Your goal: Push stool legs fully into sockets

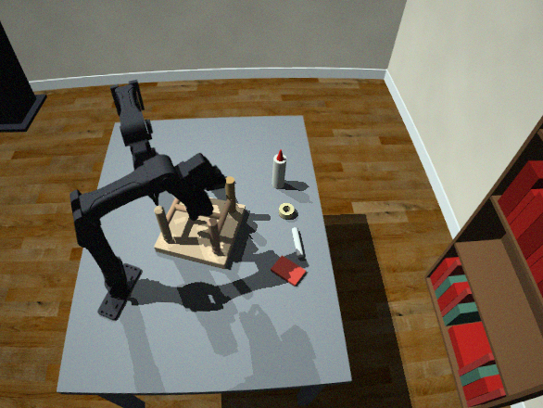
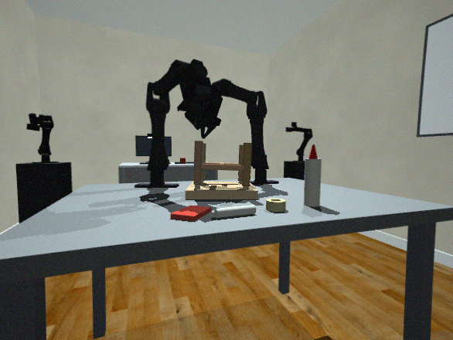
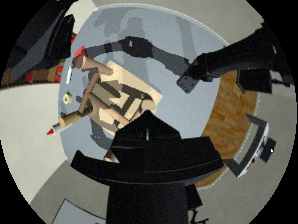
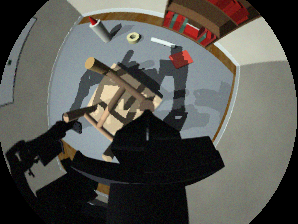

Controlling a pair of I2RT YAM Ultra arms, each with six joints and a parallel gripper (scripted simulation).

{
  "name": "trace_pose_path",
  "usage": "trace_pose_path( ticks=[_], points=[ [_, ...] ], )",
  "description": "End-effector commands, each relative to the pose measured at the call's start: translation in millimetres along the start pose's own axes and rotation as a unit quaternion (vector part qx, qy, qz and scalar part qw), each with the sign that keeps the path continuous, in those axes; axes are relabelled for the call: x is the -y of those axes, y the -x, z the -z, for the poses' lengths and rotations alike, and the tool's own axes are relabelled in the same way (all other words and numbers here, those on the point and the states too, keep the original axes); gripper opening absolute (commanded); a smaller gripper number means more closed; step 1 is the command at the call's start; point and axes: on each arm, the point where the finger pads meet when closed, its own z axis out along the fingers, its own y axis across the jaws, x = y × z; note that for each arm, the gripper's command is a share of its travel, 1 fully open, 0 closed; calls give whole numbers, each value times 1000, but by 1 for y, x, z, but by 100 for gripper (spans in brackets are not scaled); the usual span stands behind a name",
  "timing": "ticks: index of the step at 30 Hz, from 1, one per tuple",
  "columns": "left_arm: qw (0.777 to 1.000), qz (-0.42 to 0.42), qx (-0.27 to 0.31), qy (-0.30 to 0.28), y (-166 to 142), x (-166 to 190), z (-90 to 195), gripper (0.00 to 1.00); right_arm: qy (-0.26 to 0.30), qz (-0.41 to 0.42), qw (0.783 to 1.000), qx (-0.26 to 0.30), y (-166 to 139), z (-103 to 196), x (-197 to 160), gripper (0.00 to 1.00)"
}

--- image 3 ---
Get red flat block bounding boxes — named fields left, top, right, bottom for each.
left=75, top=46, right=88, bottom=60

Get beige roll of masking tape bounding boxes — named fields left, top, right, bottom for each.
left=63, top=93, right=72, bottom=104

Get tan wooden stool seat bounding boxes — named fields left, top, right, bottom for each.
left=86, top=61, right=162, bottom=136

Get brown wooden stool legs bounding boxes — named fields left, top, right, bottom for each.
left=59, top=55, right=156, bottom=162

